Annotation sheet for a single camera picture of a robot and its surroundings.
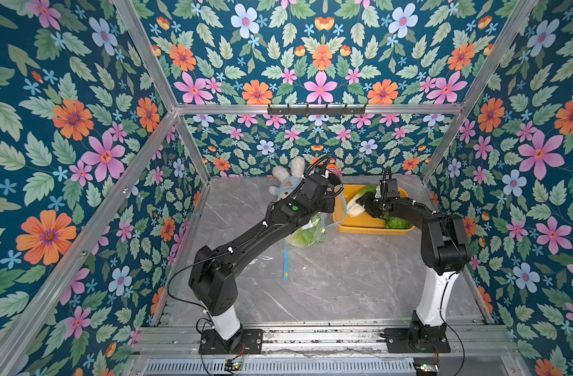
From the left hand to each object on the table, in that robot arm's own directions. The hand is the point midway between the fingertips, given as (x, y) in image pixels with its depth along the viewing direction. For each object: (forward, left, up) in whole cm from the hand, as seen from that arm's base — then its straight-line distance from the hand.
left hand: (334, 193), depth 79 cm
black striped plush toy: (+33, -6, -19) cm, 38 cm away
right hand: (+12, -18, -19) cm, 29 cm away
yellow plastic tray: (+2, -17, -25) cm, 30 cm away
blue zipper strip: (-13, +19, -26) cm, 35 cm away
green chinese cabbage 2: (-7, +10, -15) cm, 20 cm away
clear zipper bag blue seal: (+3, -2, -19) cm, 20 cm away
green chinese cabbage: (+7, -12, -19) cm, 24 cm away
